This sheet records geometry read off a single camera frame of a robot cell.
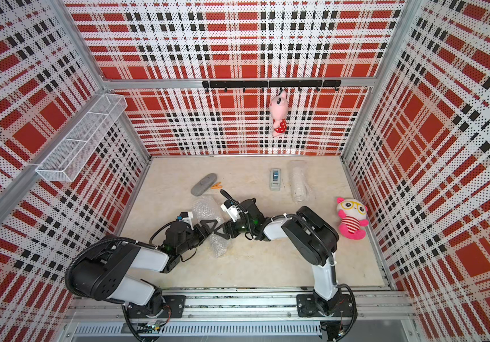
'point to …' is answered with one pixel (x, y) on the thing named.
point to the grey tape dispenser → (275, 179)
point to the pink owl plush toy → (353, 214)
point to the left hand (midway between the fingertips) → (217, 225)
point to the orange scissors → (217, 186)
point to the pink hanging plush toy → (278, 107)
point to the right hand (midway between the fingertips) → (222, 228)
